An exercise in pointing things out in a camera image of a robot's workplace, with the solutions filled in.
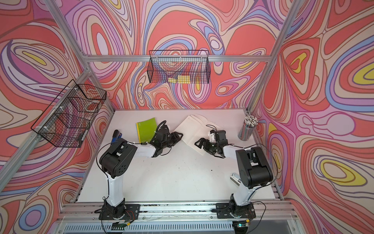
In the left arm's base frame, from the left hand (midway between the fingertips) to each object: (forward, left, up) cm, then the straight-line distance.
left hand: (184, 136), depth 96 cm
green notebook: (+9, +28, -4) cm, 30 cm away
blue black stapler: (+3, +48, -4) cm, 48 cm away
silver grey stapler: (-26, -30, -4) cm, 40 cm away
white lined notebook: (+10, -6, -3) cm, 12 cm away
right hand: (-7, -11, -4) cm, 14 cm away
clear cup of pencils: (+2, -41, +12) cm, 43 cm away
